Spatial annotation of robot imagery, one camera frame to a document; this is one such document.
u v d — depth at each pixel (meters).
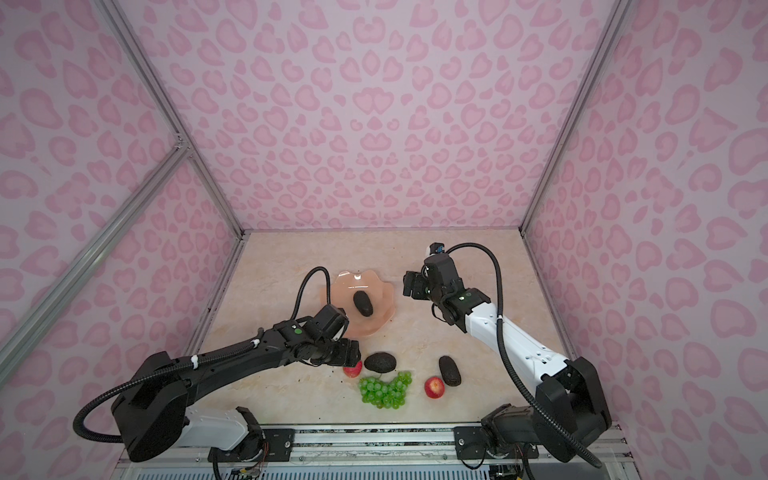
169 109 0.84
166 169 0.84
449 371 0.81
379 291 0.99
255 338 0.54
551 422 0.36
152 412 0.41
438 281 0.64
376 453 0.72
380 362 0.82
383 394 0.76
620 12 0.69
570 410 0.40
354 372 0.82
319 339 0.64
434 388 0.78
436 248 0.73
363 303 0.95
